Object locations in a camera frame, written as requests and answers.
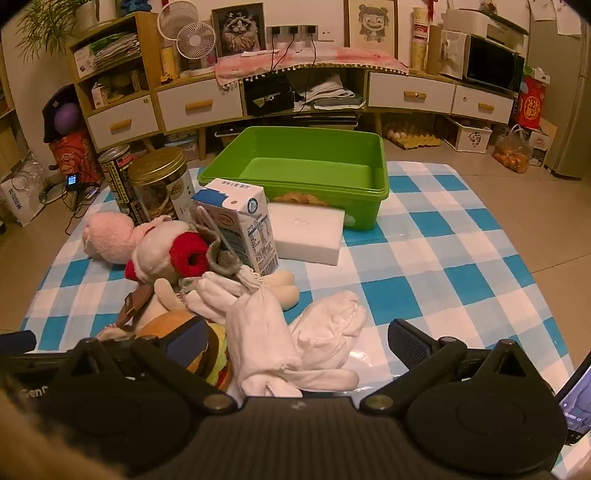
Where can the white cabinet drawer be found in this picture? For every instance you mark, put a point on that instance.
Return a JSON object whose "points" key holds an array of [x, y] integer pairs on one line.
{"points": [[120, 122], [411, 94], [482, 105], [198, 105]]}

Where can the white foam block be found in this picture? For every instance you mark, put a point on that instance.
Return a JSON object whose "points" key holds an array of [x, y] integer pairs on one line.
{"points": [[307, 233]]}

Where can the wall power outlets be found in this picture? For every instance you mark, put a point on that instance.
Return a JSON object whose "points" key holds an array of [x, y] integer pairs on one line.
{"points": [[302, 32]]}

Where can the black box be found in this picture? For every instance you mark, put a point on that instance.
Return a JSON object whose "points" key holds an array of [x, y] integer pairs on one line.
{"points": [[268, 97]]}

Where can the purple ball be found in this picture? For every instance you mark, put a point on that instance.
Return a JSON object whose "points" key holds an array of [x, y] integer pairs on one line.
{"points": [[67, 117]]}

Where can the white printer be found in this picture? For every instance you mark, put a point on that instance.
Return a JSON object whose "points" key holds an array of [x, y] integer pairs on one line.
{"points": [[485, 23]]}

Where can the black cloth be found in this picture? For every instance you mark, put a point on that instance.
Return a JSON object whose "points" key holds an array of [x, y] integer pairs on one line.
{"points": [[53, 106]]}

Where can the black printed can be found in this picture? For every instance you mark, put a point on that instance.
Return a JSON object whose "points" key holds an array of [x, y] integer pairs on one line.
{"points": [[117, 180]]}

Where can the small white desk fan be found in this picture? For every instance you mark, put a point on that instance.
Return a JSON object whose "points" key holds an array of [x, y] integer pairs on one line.
{"points": [[196, 40]]}

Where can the framed cat picture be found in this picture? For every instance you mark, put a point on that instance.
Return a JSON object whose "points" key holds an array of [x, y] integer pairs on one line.
{"points": [[239, 30]]}

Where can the cardboard tube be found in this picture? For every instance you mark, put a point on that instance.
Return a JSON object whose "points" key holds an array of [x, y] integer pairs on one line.
{"points": [[434, 50]]}

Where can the pile of papers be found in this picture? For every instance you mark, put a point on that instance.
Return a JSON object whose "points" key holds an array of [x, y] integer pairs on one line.
{"points": [[330, 92]]}

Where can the cardboard box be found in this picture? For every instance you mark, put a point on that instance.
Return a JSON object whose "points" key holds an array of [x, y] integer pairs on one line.
{"points": [[542, 143]]}

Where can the black microwave oven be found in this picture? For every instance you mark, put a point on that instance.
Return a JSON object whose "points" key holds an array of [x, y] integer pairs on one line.
{"points": [[491, 64]]}

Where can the clear storage box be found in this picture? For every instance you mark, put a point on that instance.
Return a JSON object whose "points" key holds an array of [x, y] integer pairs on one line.
{"points": [[182, 147]]}

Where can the potted green plant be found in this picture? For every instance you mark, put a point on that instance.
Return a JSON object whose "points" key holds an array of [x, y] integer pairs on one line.
{"points": [[51, 18]]}

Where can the stack of shelf papers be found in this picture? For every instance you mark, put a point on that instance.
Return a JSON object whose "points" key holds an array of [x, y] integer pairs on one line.
{"points": [[117, 50]]}

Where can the gold lid clear jar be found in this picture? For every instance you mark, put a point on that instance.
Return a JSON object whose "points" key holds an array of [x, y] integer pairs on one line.
{"points": [[159, 184]]}

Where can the white plastic bag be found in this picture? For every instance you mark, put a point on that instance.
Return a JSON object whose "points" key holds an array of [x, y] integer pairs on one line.
{"points": [[21, 201]]}

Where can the white plush toy red scarf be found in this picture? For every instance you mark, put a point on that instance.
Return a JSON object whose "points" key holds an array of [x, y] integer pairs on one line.
{"points": [[154, 256]]}

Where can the yellow tube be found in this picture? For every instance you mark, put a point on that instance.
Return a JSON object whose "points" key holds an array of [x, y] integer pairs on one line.
{"points": [[168, 62]]}

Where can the small white box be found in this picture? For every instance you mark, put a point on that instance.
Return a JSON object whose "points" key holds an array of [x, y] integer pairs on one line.
{"points": [[84, 60]]}

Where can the white gloves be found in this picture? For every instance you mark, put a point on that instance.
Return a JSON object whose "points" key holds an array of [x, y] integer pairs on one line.
{"points": [[217, 293]]}

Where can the bag of oranges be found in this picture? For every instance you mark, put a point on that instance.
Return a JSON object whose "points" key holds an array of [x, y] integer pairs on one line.
{"points": [[511, 154]]}

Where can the egg tray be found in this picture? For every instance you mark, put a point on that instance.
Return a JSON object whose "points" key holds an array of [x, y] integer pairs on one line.
{"points": [[413, 137]]}

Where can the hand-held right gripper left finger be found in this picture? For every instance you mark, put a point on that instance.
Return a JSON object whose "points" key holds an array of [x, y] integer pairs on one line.
{"points": [[191, 339]]}

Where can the red gift bag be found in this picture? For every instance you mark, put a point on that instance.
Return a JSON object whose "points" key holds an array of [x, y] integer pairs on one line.
{"points": [[532, 104]]}

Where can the red printed box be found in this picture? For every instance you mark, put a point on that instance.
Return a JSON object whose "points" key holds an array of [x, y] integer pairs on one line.
{"points": [[74, 157]]}

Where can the framed cartoon girl picture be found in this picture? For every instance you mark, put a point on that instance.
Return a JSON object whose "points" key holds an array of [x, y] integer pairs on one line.
{"points": [[371, 23]]}

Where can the blue white milk carton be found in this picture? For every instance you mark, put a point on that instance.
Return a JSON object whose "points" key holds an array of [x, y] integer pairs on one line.
{"points": [[249, 230]]}

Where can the small device blue screen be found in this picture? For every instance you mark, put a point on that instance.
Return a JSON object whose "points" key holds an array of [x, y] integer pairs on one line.
{"points": [[72, 181]]}

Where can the cream rabbit plush toy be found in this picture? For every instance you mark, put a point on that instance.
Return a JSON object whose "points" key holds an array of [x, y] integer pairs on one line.
{"points": [[281, 293]]}

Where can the white rabbit doll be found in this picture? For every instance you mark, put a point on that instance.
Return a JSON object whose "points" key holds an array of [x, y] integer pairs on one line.
{"points": [[323, 332]]}

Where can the blue plush toy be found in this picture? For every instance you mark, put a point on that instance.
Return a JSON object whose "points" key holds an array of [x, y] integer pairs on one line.
{"points": [[135, 4]]}

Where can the grey refrigerator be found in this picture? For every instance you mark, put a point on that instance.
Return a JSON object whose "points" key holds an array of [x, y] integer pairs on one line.
{"points": [[570, 101]]}

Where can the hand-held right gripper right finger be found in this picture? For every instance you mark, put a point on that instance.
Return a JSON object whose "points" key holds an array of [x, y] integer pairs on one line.
{"points": [[408, 344]]}

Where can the green plastic bin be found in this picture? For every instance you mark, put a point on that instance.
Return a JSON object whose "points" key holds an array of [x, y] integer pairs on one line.
{"points": [[304, 173]]}

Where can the pink plush toy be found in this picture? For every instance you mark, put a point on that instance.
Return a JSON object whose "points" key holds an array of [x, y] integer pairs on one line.
{"points": [[108, 235]]}

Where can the white storage crate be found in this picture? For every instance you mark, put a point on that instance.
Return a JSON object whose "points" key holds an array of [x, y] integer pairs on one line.
{"points": [[468, 136]]}

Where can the blue white checkered mat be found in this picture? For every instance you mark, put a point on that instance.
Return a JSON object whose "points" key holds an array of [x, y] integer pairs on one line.
{"points": [[415, 258]]}

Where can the stack of paper cups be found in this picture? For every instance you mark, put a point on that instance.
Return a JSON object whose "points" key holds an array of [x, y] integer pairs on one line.
{"points": [[421, 39]]}

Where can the burger plush toy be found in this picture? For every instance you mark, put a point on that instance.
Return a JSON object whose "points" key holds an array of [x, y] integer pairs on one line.
{"points": [[159, 325]]}

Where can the smartphone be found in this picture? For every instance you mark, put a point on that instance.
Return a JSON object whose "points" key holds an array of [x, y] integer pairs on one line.
{"points": [[577, 406]]}

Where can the wooden cabinet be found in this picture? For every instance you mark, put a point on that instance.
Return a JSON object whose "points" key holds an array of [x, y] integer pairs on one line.
{"points": [[147, 55]]}

